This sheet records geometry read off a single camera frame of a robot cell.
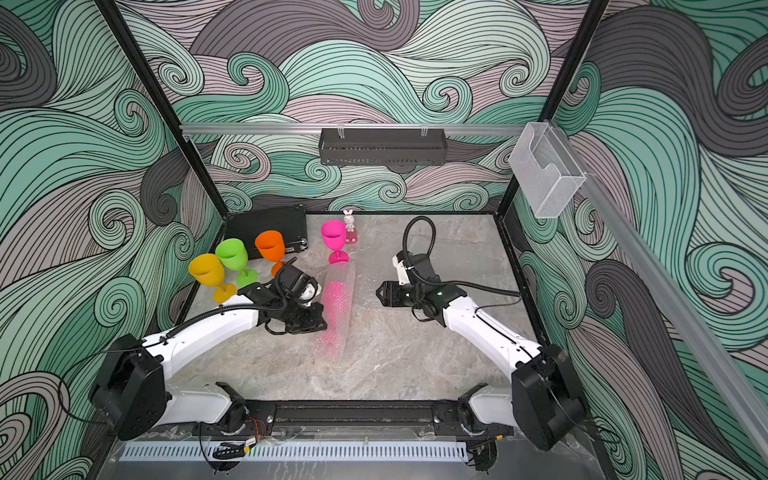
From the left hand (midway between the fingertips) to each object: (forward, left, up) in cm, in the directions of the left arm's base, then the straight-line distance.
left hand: (328, 324), depth 80 cm
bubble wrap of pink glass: (+18, -3, -2) cm, 18 cm away
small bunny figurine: (+40, -3, -7) cm, 41 cm away
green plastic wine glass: (+21, +32, +3) cm, 39 cm away
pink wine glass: (+8, -1, -1) cm, 8 cm away
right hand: (+7, -15, +3) cm, 17 cm away
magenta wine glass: (+31, +1, +3) cm, 31 cm away
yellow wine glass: (+14, +36, +6) cm, 39 cm away
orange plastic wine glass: (+23, +19, +6) cm, 30 cm away
